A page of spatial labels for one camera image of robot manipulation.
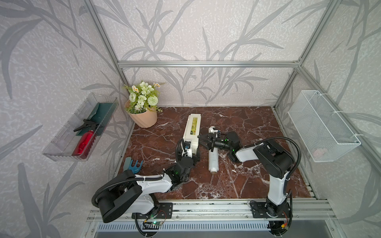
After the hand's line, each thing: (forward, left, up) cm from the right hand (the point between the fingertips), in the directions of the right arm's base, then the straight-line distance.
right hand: (198, 139), depth 81 cm
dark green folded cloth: (-2, +47, +17) cm, 50 cm away
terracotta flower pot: (+20, +36, -7) cm, 42 cm away
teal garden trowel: (-6, +44, -16) cm, 47 cm away
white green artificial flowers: (+23, +32, +11) cm, 41 cm away
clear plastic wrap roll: (-7, -9, -12) cm, 17 cm away
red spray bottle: (-11, +45, +18) cm, 50 cm away
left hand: (-2, +3, -5) cm, 6 cm away
